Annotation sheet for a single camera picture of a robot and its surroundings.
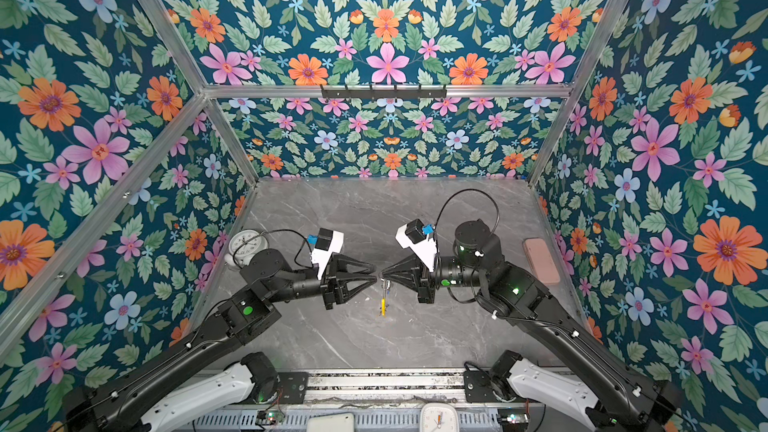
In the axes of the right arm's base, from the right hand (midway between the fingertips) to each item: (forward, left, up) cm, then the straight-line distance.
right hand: (387, 271), depth 57 cm
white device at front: (-21, +11, -32) cm, 40 cm away
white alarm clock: (+25, +50, -30) cm, 64 cm away
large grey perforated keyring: (-2, 0, -3) cm, 4 cm away
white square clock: (-21, -11, -32) cm, 39 cm away
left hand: (-1, +3, +1) cm, 3 cm away
